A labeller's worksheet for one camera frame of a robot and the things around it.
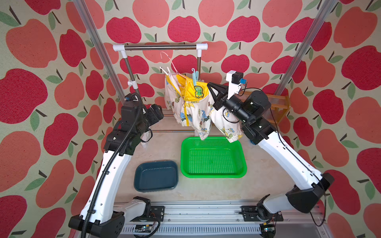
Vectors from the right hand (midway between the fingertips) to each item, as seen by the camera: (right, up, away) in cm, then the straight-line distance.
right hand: (212, 86), depth 56 cm
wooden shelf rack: (+45, -3, +31) cm, 55 cm away
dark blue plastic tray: (-29, -45, +31) cm, 62 cm away
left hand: (-23, -9, +9) cm, 26 cm away
